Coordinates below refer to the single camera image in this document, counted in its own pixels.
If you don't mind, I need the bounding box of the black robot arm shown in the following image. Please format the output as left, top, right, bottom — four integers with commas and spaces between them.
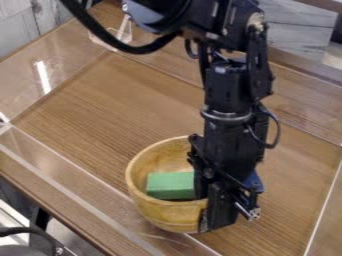
60, 0, 276, 231

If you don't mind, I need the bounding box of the brown wooden bowl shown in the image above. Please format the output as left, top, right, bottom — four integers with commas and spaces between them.
125, 136, 207, 233

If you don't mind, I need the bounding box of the green rectangular block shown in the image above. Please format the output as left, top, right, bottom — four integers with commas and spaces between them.
145, 172, 195, 200

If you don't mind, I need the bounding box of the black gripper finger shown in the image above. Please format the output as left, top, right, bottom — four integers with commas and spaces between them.
200, 182, 239, 233

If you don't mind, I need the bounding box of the clear acrylic tray wall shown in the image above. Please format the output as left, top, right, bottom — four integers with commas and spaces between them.
0, 121, 220, 256

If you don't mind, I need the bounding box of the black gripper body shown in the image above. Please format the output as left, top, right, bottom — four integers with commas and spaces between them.
185, 113, 282, 222

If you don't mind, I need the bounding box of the black cable bottom left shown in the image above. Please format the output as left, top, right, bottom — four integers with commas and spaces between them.
0, 227, 65, 256

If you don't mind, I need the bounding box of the clear acrylic corner bracket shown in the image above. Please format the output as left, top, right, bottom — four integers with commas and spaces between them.
88, 15, 132, 52

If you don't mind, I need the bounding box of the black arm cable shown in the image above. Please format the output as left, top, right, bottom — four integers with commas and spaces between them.
57, 0, 179, 56

